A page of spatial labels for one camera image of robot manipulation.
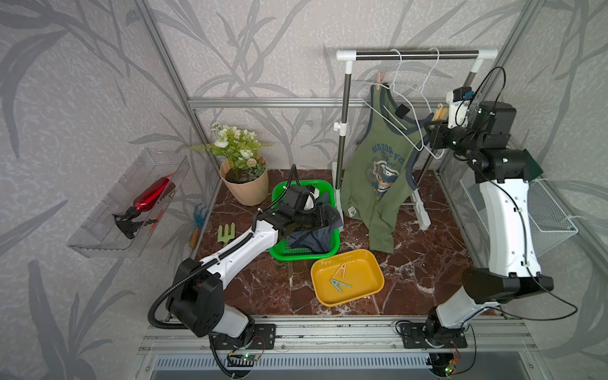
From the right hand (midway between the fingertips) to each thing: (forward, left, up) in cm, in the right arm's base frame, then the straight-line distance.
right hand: (428, 121), depth 66 cm
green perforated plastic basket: (-16, +46, -48) cm, 69 cm away
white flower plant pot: (+12, +62, -31) cm, 70 cm away
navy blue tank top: (-14, +32, -41) cm, 54 cm away
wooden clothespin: (-24, +23, -47) cm, 57 cm away
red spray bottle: (-15, +79, -13) cm, 81 cm away
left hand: (-14, +27, -29) cm, 42 cm away
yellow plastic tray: (-27, +22, -47) cm, 59 cm away
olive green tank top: (+10, +6, -34) cm, 36 cm away
